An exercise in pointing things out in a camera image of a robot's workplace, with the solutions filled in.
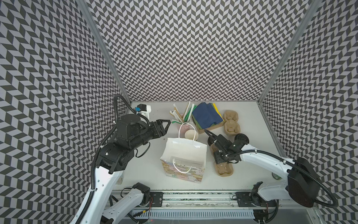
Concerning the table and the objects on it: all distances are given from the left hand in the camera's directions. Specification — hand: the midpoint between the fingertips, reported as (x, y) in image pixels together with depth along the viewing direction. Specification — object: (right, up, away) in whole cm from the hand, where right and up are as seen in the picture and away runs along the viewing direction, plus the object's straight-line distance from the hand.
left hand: (166, 125), depth 61 cm
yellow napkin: (+34, +6, +47) cm, 58 cm away
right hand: (+30, -23, +22) cm, 43 cm away
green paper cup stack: (+11, -8, +28) cm, 31 cm away
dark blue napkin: (+24, +4, +39) cm, 46 cm away
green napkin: (+17, -1, +41) cm, 44 cm away
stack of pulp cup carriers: (+42, -5, +37) cm, 56 cm away
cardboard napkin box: (+25, -5, +34) cm, 43 cm away
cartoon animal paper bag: (+7, -23, +23) cm, 33 cm away
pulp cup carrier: (+31, -29, +23) cm, 48 cm away
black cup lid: (+45, -10, +26) cm, 53 cm away
